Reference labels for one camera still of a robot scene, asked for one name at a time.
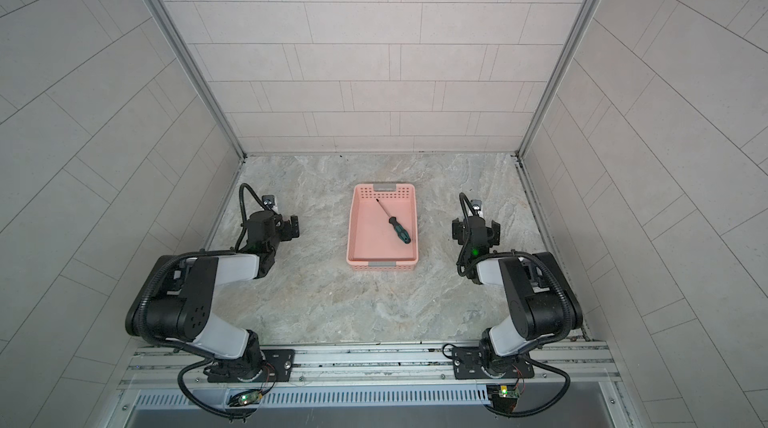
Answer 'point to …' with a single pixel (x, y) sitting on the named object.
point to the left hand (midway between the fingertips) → (287, 210)
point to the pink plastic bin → (374, 243)
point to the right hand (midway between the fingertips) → (475, 218)
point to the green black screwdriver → (404, 235)
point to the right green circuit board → (506, 392)
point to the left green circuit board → (252, 397)
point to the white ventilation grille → (384, 396)
